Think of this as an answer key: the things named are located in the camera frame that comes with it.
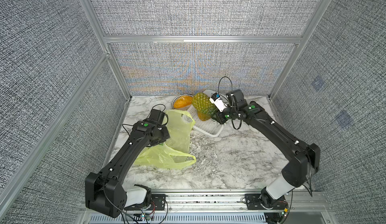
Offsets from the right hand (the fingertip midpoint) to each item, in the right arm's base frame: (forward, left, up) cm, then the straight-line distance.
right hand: (213, 110), depth 80 cm
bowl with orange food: (+22, +19, -18) cm, 34 cm away
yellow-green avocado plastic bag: (-19, +20, -9) cm, 30 cm away
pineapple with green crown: (0, +6, +4) cm, 7 cm away
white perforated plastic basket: (+4, -1, -23) cm, 24 cm away
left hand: (-10, +24, -9) cm, 28 cm away
